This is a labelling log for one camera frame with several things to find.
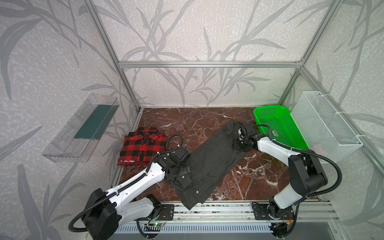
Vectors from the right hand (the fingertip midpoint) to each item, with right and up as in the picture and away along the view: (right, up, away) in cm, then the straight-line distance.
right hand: (234, 141), depth 94 cm
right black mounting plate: (+11, -32, -20) cm, 40 cm away
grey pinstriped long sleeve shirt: (-15, -12, -3) cm, 19 cm away
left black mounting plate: (-38, -32, -21) cm, 54 cm away
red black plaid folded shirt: (-58, -3, -3) cm, 58 cm away
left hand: (-30, -12, -13) cm, 35 cm away
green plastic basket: (+37, +12, +18) cm, 43 cm away
